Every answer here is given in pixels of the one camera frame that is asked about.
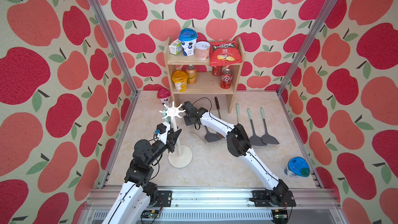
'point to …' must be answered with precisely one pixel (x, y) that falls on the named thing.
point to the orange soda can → (191, 70)
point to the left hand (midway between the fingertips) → (179, 131)
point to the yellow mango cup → (180, 78)
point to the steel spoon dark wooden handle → (219, 135)
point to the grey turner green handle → (255, 140)
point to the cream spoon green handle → (237, 108)
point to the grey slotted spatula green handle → (267, 138)
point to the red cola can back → (217, 70)
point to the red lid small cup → (164, 95)
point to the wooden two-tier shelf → (207, 84)
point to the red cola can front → (226, 77)
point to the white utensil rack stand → (175, 159)
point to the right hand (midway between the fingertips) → (189, 120)
